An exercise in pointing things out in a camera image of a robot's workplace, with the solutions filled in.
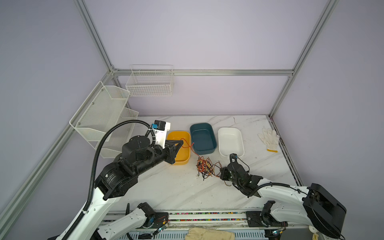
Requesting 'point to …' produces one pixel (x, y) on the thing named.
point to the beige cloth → (201, 233)
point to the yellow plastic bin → (183, 156)
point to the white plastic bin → (230, 141)
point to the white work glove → (270, 138)
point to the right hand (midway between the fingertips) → (218, 169)
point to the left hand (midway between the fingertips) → (181, 143)
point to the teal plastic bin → (203, 137)
